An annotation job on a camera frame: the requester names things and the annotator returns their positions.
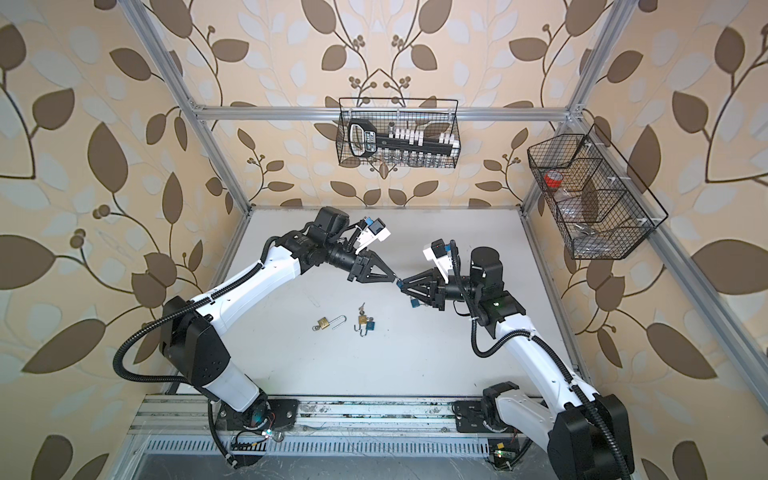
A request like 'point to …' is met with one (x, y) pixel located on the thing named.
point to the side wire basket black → (599, 201)
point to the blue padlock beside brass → (370, 325)
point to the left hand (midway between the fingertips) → (394, 277)
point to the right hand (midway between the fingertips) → (405, 289)
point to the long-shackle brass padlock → (324, 323)
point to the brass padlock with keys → (362, 321)
